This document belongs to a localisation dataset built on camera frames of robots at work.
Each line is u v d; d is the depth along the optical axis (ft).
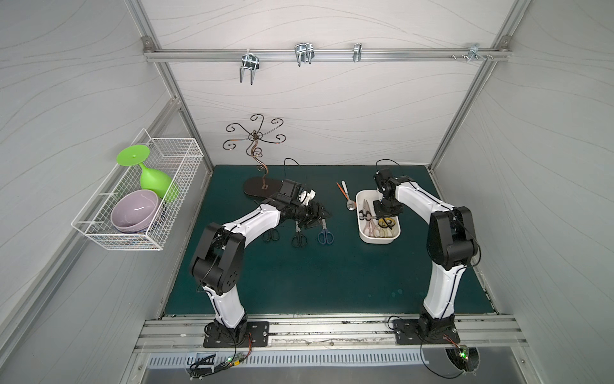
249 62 2.57
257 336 2.40
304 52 2.51
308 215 2.57
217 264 1.55
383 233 3.14
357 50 2.37
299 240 3.09
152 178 2.09
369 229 3.22
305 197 2.91
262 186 3.64
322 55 2.60
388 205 2.56
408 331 2.40
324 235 3.14
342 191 3.64
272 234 3.14
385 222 3.14
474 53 2.51
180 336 2.46
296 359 2.31
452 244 1.73
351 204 3.48
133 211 2.02
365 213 3.33
